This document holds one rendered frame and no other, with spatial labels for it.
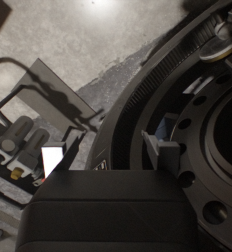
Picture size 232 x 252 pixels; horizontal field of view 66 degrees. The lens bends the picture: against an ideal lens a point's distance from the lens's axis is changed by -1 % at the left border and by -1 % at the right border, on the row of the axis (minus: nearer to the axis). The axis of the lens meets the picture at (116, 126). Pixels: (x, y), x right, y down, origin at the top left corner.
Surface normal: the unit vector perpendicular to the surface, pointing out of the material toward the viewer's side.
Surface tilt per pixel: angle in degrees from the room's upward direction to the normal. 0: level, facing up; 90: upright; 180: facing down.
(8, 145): 90
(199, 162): 90
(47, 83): 0
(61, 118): 0
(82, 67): 0
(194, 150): 90
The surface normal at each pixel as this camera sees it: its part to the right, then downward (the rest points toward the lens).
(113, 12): -0.12, 0.62
